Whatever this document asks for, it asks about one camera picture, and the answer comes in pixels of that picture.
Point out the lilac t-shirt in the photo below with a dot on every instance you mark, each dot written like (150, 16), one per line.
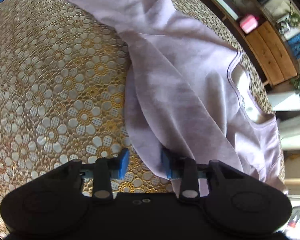
(187, 91)

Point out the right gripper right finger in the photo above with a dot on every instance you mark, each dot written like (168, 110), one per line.
(182, 171)

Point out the wooden tv cabinet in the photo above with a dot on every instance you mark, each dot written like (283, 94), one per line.
(272, 58)

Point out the white standing air conditioner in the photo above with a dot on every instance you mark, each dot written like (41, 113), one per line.
(289, 131)

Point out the white plant pot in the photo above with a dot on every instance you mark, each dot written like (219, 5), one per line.
(286, 101)

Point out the pink container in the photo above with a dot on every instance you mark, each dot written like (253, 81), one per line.
(248, 23)

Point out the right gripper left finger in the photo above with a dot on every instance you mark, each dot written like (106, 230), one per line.
(106, 169)

